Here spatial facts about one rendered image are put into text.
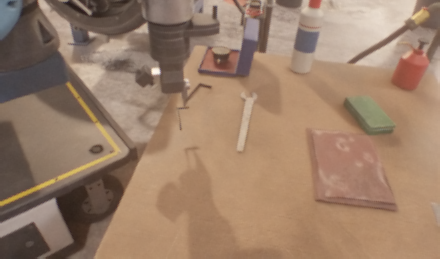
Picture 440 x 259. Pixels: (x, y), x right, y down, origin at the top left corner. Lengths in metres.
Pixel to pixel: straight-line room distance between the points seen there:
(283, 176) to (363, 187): 0.15
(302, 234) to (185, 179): 0.23
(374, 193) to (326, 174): 0.09
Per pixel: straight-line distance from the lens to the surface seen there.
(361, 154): 0.71
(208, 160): 0.63
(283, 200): 0.58
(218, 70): 0.92
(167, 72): 0.59
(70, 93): 1.16
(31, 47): 0.67
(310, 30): 0.91
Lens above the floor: 0.92
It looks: 39 degrees down
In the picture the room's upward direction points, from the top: 4 degrees clockwise
